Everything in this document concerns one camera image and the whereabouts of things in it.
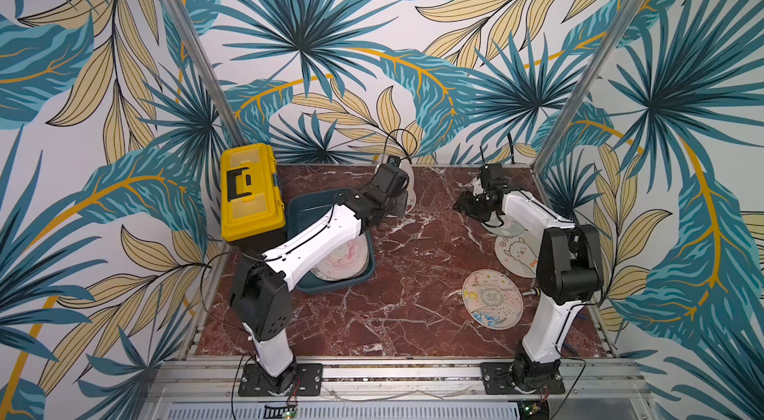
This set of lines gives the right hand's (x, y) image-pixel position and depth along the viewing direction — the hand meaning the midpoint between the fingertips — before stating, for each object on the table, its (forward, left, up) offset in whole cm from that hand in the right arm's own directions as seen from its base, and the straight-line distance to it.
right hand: (461, 207), depth 98 cm
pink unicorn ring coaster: (-16, +36, -5) cm, 40 cm away
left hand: (-7, +23, +14) cm, 27 cm away
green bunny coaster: (-14, -6, +11) cm, 19 cm away
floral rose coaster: (+10, +15, -7) cm, 20 cm away
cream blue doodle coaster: (-27, -6, -9) cm, 29 cm away
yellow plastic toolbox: (-8, +63, +9) cm, 64 cm away
